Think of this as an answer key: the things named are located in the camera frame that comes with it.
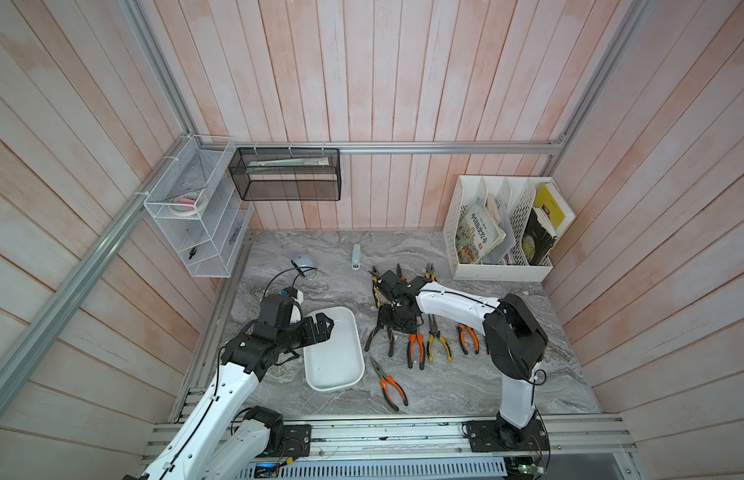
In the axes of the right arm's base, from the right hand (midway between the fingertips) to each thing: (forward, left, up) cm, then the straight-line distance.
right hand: (386, 326), depth 91 cm
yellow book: (+35, -52, +22) cm, 66 cm away
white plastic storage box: (-11, +15, -2) cm, 18 cm away
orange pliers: (-4, -1, -2) cm, 5 cm away
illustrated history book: (+28, -31, +12) cm, 43 cm away
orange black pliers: (-7, -10, -2) cm, 12 cm away
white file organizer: (+27, -38, +17) cm, 50 cm away
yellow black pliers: (-1, -15, -3) cm, 15 cm away
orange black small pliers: (+22, -5, -1) cm, 22 cm away
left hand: (-8, +18, +13) cm, 24 cm away
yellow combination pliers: (+22, -16, -3) cm, 28 cm away
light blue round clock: (+21, +28, +6) cm, 35 cm away
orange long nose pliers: (-17, +1, -1) cm, 17 cm away
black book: (+26, -50, +14) cm, 58 cm away
